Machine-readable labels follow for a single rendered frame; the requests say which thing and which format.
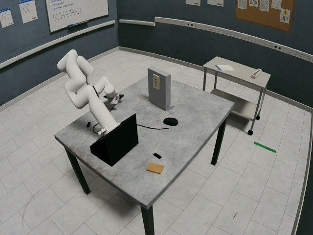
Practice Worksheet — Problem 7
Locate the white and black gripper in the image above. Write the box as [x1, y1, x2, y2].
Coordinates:
[103, 91, 124, 100]

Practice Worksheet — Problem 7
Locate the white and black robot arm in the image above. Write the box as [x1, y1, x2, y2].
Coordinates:
[57, 49, 120, 136]

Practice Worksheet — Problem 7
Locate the beige wall plate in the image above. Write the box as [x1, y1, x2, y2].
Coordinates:
[153, 74, 159, 90]

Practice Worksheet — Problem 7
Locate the tan flat rectangular block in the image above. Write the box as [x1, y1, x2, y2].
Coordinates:
[146, 162, 164, 174]

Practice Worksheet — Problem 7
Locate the black computer mouse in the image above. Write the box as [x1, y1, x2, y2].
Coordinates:
[163, 117, 178, 126]

